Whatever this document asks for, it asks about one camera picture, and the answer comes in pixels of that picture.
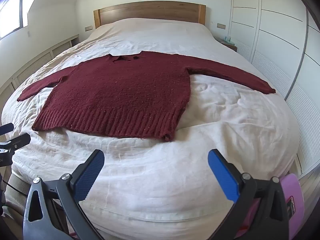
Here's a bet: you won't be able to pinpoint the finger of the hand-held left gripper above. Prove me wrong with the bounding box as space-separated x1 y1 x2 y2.
0 133 31 155
0 123 14 136

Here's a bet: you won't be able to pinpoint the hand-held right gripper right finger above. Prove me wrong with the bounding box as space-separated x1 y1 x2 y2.
207 149 297 240

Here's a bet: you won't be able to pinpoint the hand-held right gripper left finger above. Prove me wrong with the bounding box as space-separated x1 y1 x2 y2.
22 149 105 240

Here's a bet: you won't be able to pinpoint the maroon knit sweater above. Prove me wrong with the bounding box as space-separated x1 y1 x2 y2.
17 51 276 142

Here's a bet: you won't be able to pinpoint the bed with white sheet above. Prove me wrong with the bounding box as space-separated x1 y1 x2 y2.
1 17 300 240

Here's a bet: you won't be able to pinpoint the pink plastic object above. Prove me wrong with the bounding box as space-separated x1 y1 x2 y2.
235 174 304 238

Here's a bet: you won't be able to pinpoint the white louvered low cabinet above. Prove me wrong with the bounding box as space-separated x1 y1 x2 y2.
0 34 80 98

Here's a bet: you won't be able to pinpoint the window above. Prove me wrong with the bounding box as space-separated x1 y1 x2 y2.
0 0 29 39

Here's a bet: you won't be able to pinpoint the wooden nightstand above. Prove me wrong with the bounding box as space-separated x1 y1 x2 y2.
216 37 237 52

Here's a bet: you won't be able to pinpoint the white panelled wardrobe doors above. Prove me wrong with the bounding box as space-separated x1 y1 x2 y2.
229 0 320 178

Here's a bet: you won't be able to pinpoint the wooden headboard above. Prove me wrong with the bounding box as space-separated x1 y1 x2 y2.
93 1 206 29

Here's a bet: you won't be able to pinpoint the black cable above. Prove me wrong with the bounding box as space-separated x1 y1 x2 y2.
2 179 28 196

